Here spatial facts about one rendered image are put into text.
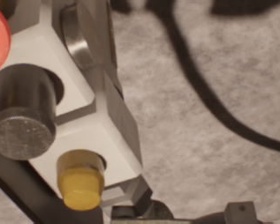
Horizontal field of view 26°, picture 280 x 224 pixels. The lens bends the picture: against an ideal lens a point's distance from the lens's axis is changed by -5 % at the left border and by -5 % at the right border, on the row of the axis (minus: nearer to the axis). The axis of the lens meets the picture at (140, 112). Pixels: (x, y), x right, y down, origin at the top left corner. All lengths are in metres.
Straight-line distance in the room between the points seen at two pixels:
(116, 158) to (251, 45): 0.61
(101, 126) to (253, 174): 0.90
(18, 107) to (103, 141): 0.11
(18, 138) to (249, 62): 0.73
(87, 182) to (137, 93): 0.64
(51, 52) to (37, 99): 0.03
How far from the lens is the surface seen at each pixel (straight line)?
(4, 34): 0.35
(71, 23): 0.42
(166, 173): 1.28
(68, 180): 0.47
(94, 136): 0.47
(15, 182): 0.47
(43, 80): 0.42
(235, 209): 0.56
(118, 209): 0.56
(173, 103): 1.13
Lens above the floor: 0.77
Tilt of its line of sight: 43 degrees down
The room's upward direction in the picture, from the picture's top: 172 degrees clockwise
